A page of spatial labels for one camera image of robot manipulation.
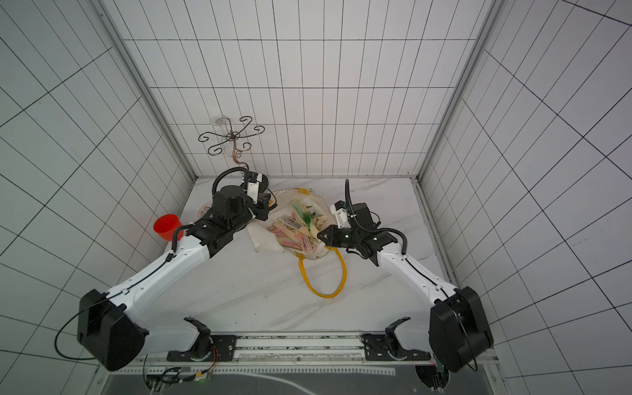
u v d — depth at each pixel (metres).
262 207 0.68
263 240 0.91
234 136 0.92
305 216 0.85
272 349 0.74
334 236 0.70
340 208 0.74
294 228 0.94
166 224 0.86
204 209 1.03
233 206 0.57
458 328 0.40
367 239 0.61
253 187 0.67
